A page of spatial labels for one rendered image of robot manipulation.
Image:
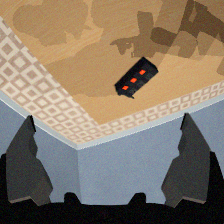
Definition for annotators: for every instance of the black power strip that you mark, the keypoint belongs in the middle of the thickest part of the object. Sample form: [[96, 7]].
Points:
[[136, 77]]

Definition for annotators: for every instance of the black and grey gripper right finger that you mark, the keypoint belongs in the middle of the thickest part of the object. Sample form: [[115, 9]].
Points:
[[194, 183]]

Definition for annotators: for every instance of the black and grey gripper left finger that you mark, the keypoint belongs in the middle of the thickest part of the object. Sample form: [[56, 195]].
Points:
[[24, 183]]

